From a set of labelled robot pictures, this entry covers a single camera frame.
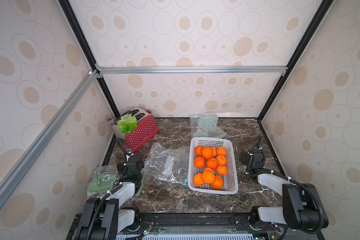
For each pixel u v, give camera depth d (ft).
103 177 2.65
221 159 2.96
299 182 1.52
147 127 3.21
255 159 2.30
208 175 2.56
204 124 3.80
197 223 2.45
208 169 2.87
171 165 2.89
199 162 2.88
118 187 1.77
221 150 3.05
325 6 2.21
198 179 2.70
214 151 3.06
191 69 3.02
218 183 2.63
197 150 3.07
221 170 2.86
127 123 2.94
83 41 2.55
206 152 2.87
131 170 2.23
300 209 1.39
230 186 2.70
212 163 2.90
